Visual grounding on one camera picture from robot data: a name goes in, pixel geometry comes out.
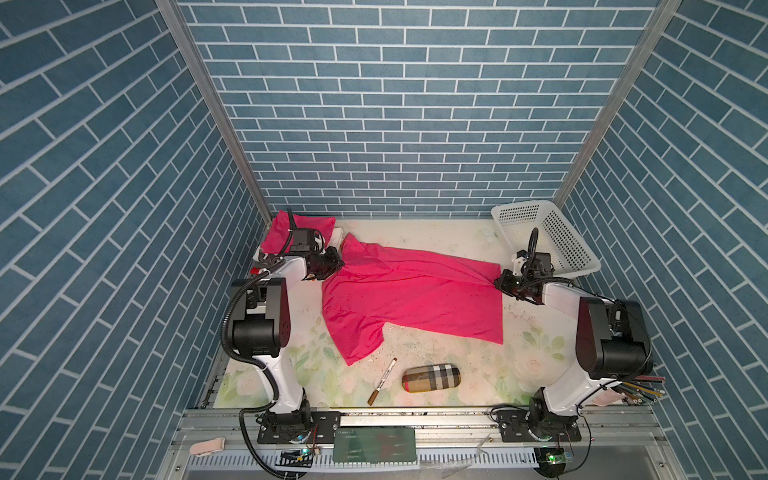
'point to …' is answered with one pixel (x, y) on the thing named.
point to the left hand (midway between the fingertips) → (344, 259)
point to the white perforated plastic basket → (570, 254)
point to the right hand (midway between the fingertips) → (494, 277)
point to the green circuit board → (375, 445)
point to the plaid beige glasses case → (430, 378)
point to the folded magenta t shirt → (277, 236)
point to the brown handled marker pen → (375, 393)
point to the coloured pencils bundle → (642, 389)
